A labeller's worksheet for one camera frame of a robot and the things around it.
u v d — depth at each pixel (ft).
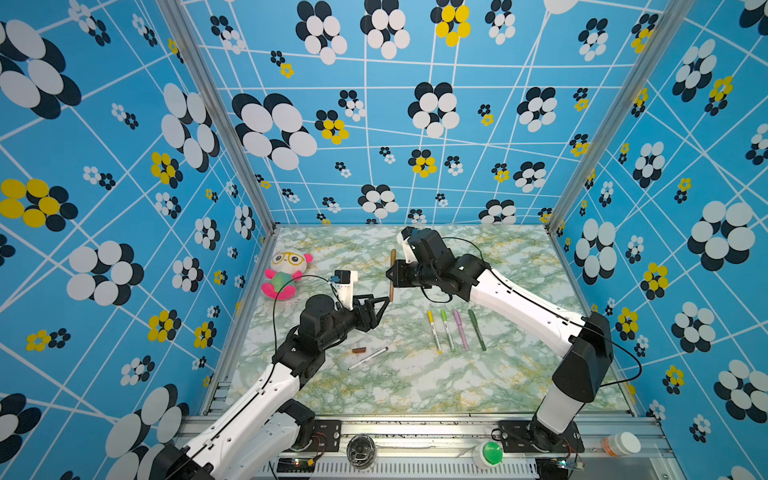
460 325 3.06
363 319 2.12
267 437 1.85
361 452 2.05
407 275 2.25
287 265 3.28
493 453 2.06
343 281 2.15
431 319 3.07
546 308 1.56
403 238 2.32
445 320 3.07
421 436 2.47
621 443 2.18
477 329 3.01
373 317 2.18
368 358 2.84
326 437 2.38
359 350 2.91
